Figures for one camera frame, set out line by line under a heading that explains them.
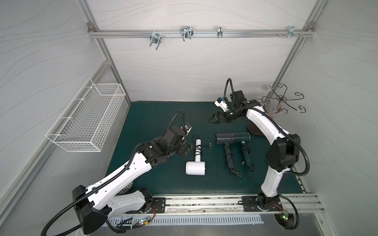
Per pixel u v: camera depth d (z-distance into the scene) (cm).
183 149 64
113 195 42
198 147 91
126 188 75
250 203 73
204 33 79
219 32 78
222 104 79
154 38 78
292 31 77
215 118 75
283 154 48
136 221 70
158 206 74
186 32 77
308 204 77
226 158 88
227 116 75
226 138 93
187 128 63
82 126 68
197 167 80
